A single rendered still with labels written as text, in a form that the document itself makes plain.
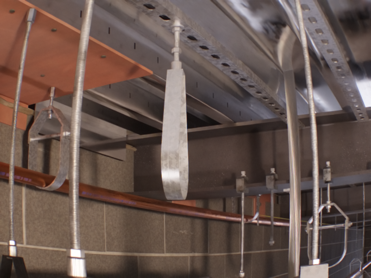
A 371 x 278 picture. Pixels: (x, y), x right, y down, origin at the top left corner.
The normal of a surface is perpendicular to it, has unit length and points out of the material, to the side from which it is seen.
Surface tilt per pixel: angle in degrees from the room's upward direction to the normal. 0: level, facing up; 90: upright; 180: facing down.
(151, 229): 90
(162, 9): 180
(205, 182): 90
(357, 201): 90
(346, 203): 90
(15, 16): 180
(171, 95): 74
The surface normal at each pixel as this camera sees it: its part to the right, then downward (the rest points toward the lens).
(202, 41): 0.00, 0.97
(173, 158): -0.11, -0.21
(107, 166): 0.89, -0.11
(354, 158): -0.45, -0.20
